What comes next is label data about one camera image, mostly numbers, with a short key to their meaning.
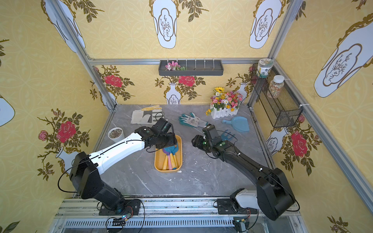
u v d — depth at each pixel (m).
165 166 0.86
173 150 0.92
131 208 0.72
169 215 0.73
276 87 0.72
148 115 1.14
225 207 0.73
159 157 0.92
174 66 0.88
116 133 0.95
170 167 0.85
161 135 0.67
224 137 0.76
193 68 0.92
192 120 1.10
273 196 0.41
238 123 1.09
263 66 0.84
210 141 0.64
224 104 1.01
